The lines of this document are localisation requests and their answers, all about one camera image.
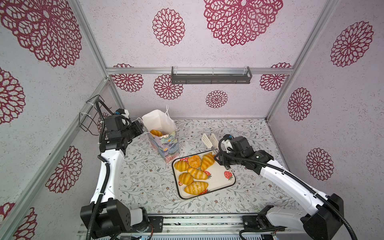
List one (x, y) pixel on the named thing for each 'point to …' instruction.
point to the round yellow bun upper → (181, 166)
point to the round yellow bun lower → (186, 178)
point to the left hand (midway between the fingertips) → (143, 127)
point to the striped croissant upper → (208, 159)
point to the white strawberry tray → (218, 177)
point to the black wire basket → (87, 120)
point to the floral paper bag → (167, 144)
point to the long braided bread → (156, 133)
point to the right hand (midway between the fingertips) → (216, 155)
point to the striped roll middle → (197, 174)
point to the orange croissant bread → (194, 161)
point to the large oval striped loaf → (196, 187)
